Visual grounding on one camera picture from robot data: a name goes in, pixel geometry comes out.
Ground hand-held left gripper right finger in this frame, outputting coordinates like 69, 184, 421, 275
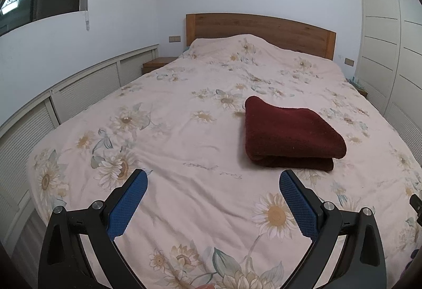
279, 169, 387, 289

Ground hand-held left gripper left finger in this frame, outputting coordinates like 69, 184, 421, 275
39, 169, 148, 289

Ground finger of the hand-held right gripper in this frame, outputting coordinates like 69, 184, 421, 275
409, 193, 422, 215

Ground dark red knit sweater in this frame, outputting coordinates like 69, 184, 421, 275
244, 96, 347, 173

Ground floral bed duvet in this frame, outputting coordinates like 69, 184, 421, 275
26, 34, 422, 289

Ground wooden nightstand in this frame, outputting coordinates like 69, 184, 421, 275
348, 78, 368, 99
142, 57, 180, 75

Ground white louvred low cabinet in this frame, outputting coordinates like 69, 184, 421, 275
0, 43, 159, 257

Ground white wardrobe doors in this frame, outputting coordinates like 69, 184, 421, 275
354, 0, 422, 164

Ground wooden bed headboard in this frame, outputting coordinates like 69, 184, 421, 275
185, 13, 337, 62

